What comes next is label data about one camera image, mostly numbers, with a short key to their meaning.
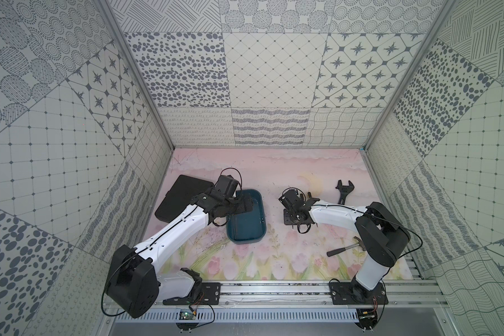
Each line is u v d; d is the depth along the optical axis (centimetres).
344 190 102
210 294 74
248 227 92
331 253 84
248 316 70
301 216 67
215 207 57
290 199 74
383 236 47
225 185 62
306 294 76
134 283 40
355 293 66
